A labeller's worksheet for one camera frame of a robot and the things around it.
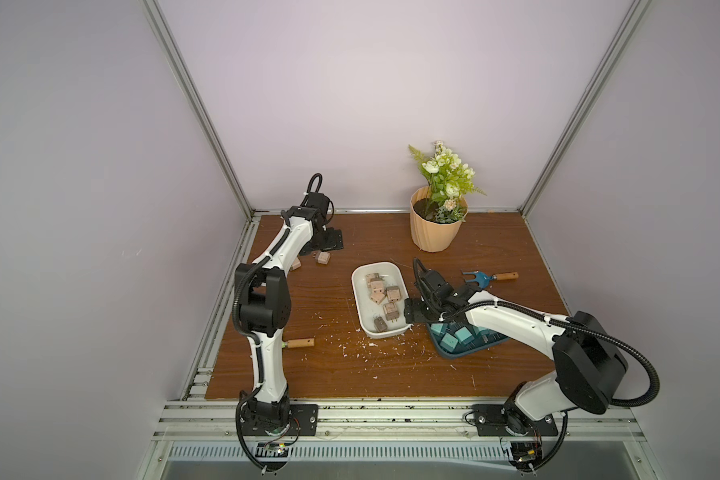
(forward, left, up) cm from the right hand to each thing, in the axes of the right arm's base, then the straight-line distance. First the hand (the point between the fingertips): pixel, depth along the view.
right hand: (413, 311), depth 86 cm
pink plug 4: (+8, +11, -1) cm, 14 cm away
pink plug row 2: (+8, +6, -4) cm, 11 cm away
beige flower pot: (+25, -6, +5) cm, 27 cm away
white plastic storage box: (+14, +6, -2) cm, 16 cm away
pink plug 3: (+13, +13, -3) cm, 19 cm away
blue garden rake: (+16, -25, -7) cm, 31 cm away
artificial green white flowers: (+32, -11, +22) cm, 41 cm away
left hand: (+21, +27, +6) cm, 34 cm away
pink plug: (+21, +31, -3) cm, 38 cm away
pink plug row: (+7, +11, -4) cm, 14 cm away
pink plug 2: (+19, +40, -4) cm, 45 cm away
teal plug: (-3, -7, -4) cm, 9 cm away
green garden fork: (-9, +34, -5) cm, 35 cm away
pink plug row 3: (-4, +10, -2) cm, 11 cm away
